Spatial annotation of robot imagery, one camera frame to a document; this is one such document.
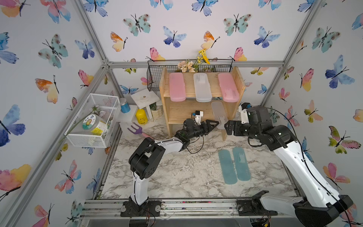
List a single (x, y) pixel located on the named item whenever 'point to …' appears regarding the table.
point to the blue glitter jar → (125, 107)
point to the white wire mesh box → (105, 106)
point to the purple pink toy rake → (139, 131)
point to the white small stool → (144, 98)
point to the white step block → (125, 120)
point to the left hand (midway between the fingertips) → (219, 124)
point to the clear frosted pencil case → (220, 114)
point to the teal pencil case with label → (243, 173)
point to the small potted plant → (156, 110)
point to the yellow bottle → (141, 117)
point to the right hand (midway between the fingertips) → (235, 123)
